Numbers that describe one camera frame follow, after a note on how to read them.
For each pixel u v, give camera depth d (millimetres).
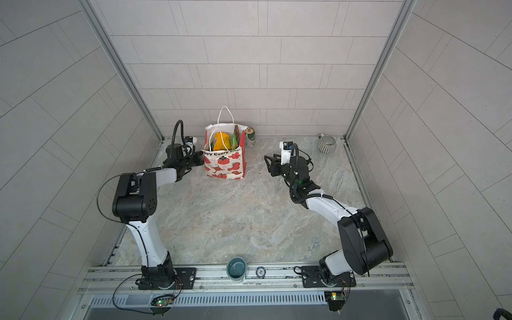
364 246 429
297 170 619
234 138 858
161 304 648
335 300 679
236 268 734
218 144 867
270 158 773
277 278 725
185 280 702
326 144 1117
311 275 719
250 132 1051
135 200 518
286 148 710
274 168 736
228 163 873
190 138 887
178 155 785
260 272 728
